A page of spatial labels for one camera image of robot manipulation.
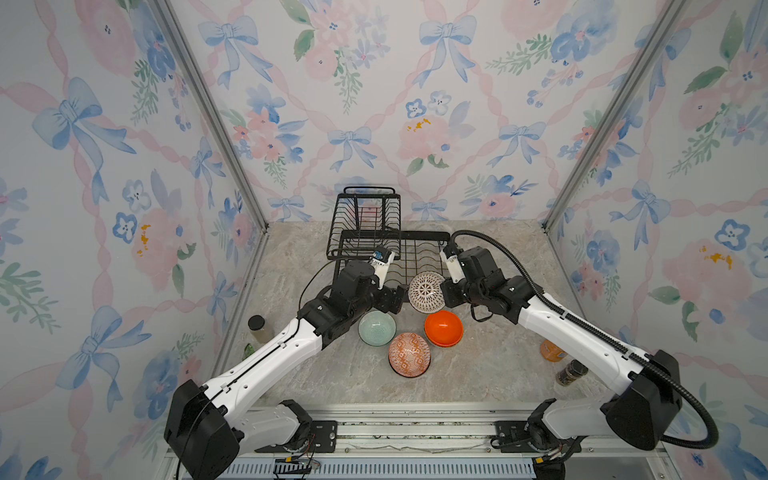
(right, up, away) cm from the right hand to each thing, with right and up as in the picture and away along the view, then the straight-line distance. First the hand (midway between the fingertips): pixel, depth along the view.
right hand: (441, 283), depth 81 cm
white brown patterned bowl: (-4, -3, +1) cm, 5 cm away
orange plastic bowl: (+2, -14, +7) cm, 16 cm away
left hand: (-13, +2, -5) cm, 14 cm away
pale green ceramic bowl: (-18, -14, +9) cm, 24 cm away
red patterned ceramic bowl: (-8, -21, +5) cm, 23 cm away
